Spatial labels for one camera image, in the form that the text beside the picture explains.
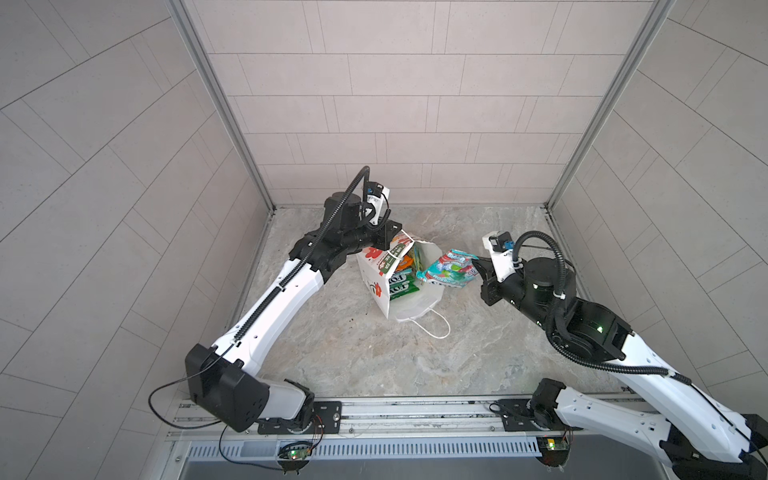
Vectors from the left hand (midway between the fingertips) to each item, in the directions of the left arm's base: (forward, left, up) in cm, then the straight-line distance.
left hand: (407, 222), depth 70 cm
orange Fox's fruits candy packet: (+1, 0, -19) cm, 19 cm away
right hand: (-11, -14, -1) cm, 17 cm away
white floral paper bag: (-4, +8, -14) cm, 16 cm away
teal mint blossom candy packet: (-12, -10, -1) cm, 15 cm away
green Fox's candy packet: (-3, +1, -24) cm, 24 cm away
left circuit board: (-43, +25, -28) cm, 57 cm away
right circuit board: (-42, -34, -32) cm, 63 cm away
